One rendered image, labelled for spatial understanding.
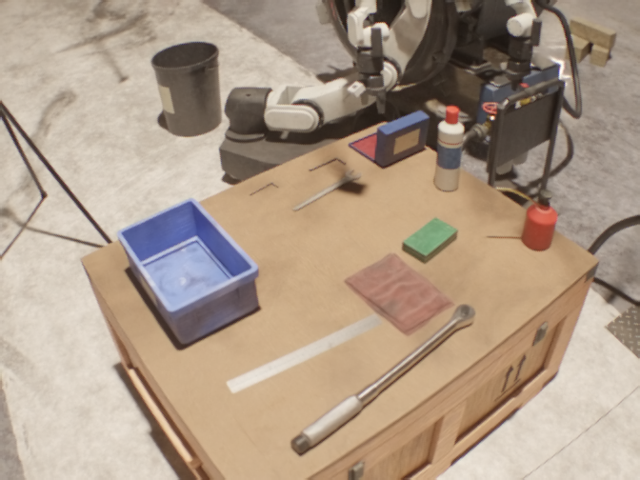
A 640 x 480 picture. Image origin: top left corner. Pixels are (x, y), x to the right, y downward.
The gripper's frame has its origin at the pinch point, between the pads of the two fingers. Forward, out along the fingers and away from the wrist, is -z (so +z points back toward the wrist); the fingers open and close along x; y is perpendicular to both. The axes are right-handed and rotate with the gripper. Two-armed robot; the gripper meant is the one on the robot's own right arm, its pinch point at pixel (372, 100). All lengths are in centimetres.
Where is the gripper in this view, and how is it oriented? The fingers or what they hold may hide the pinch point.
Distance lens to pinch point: 206.1
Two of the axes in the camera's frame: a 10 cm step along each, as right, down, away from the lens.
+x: 4.3, 4.5, -7.9
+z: -0.9, -8.4, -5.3
